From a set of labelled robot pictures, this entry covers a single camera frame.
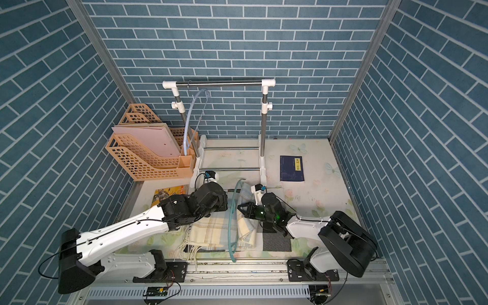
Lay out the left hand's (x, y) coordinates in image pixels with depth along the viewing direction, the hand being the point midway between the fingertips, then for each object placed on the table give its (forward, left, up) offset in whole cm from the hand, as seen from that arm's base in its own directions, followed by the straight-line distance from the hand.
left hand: (234, 199), depth 74 cm
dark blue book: (+30, -30, -19) cm, 46 cm away
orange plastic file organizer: (+21, +46, -5) cm, 51 cm away
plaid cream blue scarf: (-6, +5, -15) cm, 17 cm away
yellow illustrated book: (+13, +39, -20) cm, 46 cm away
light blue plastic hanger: (+54, +17, +13) cm, 58 cm away
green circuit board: (-28, +29, -22) cm, 46 cm away
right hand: (0, -1, -9) cm, 9 cm away
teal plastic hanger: (-1, +2, -15) cm, 16 cm away
